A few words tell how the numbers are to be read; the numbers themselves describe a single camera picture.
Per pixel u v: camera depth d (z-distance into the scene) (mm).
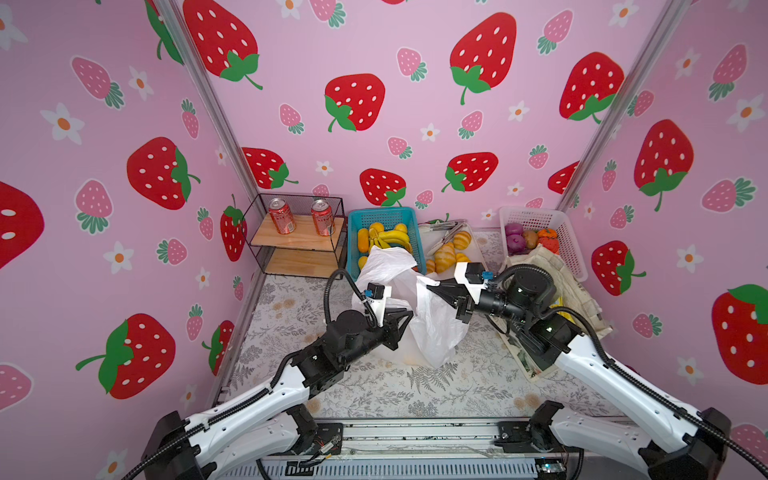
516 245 1097
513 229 1145
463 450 731
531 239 1108
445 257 1074
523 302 537
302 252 1076
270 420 598
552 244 1043
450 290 574
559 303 784
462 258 1097
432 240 1150
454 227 1192
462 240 1143
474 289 529
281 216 918
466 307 552
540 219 1182
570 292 781
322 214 903
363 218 1157
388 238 1120
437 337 701
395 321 635
